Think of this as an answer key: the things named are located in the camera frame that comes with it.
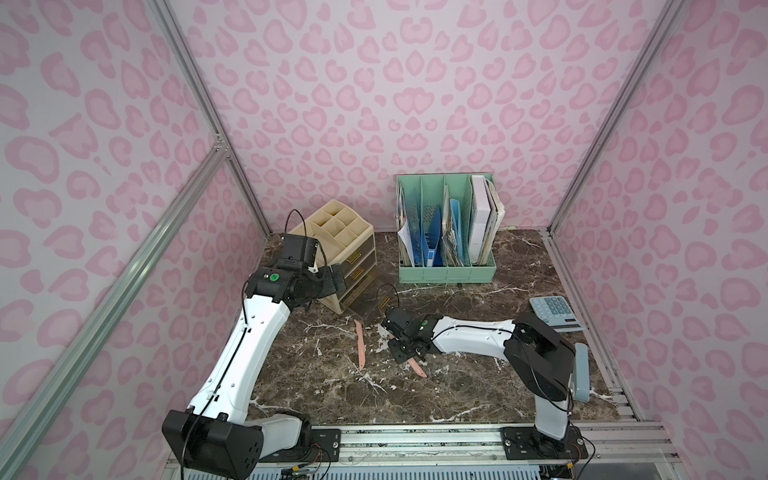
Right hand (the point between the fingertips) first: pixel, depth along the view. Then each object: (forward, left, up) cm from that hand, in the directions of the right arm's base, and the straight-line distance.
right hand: (397, 349), depth 89 cm
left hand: (+8, +17, +24) cm, 31 cm away
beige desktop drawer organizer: (+22, +14, +24) cm, 35 cm away
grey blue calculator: (+12, -50, 0) cm, 52 cm away
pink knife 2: (-6, -6, 0) cm, 9 cm away
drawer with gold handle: (+18, +10, 0) cm, 20 cm away
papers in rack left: (+25, -3, +14) cm, 29 cm away
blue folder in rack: (+30, -18, +23) cm, 42 cm away
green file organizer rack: (+30, -15, +21) cm, 39 cm away
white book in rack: (+34, -26, +23) cm, 48 cm away
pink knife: (0, +11, 0) cm, 11 cm away
